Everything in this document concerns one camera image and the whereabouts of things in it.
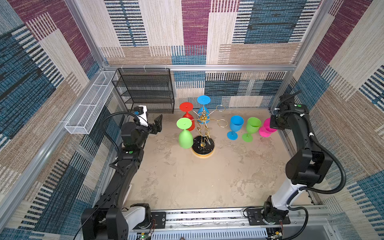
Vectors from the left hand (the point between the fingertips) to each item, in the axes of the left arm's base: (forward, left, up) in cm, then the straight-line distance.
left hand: (154, 112), depth 74 cm
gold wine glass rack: (0, -26, -30) cm, 40 cm away
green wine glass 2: (+7, -56, -20) cm, 60 cm away
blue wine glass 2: (+10, -47, -21) cm, 53 cm away
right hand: (-1, -66, -13) cm, 67 cm away
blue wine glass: (0, -24, -1) cm, 24 cm away
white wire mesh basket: (+13, +47, -15) cm, 51 cm away
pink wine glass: (-2, -60, -14) cm, 61 cm away
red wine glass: (+7, -16, -3) cm, 18 cm away
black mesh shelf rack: (+37, +12, -14) cm, 41 cm away
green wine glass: (-7, -15, -11) cm, 20 cm away
